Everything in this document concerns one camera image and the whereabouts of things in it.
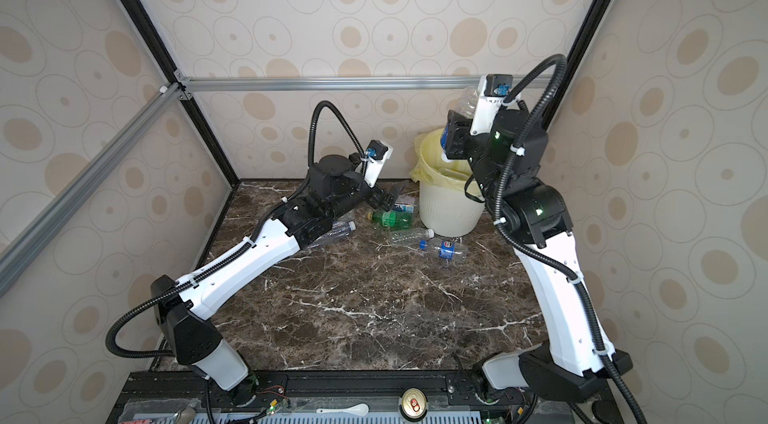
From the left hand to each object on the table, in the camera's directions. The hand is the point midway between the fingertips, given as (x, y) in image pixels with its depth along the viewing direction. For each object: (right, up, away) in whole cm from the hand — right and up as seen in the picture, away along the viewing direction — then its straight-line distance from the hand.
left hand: (399, 165), depth 66 cm
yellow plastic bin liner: (+10, +2, +18) cm, 20 cm away
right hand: (+12, +8, -11) cm, 18 cm away
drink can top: (+3, -51, -3) cm, 51 cm away
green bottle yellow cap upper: (-1, -14, +37) cm, 40 cm away
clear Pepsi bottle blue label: (+15, -23, +29) cm, 40 cm away
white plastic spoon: (-10, -57, +4) cm, 58 cm away
